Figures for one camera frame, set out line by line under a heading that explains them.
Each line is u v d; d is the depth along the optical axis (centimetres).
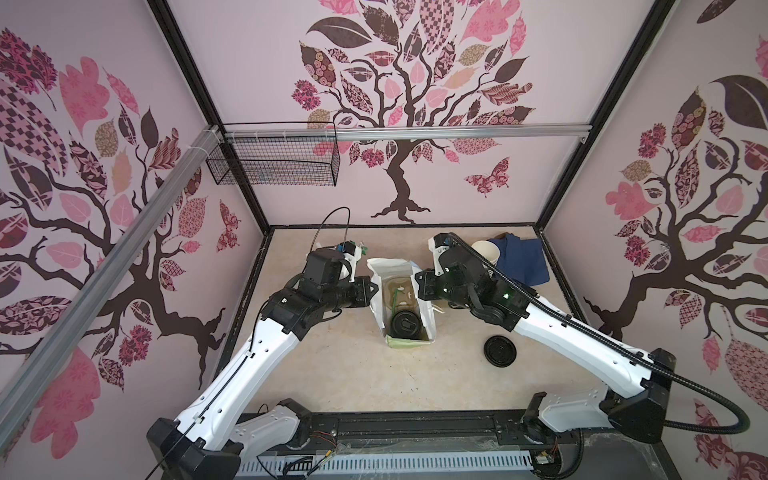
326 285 52
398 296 92
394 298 92
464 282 52
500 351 85
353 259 64
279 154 95
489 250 91
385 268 74
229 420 40
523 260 101
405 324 78
